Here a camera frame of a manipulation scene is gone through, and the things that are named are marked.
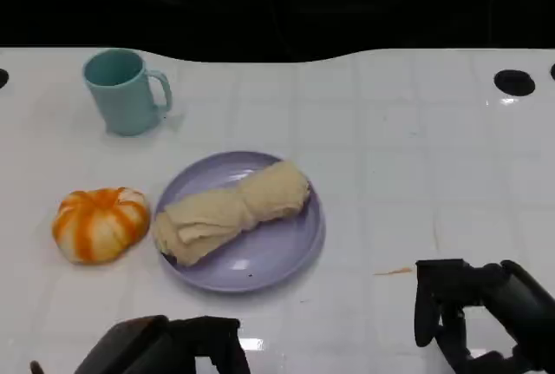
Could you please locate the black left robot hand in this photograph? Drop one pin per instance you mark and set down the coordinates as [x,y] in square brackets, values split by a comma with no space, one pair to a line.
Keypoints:
[156,348]

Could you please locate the pale green mug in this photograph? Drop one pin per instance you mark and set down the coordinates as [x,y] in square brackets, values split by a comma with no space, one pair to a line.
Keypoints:
[123,96]

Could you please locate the lilac plate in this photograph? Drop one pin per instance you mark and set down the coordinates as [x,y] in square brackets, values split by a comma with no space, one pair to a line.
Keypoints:
[273,257]

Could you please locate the orange and white bread roll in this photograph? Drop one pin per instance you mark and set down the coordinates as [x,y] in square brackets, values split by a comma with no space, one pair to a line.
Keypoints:
[102,226]

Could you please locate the beige towel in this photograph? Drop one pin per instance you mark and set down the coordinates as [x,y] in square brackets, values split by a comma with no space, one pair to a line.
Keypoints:
[225,213]

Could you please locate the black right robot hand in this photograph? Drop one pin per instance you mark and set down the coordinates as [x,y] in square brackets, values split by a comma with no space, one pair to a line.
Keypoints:
[520,304]

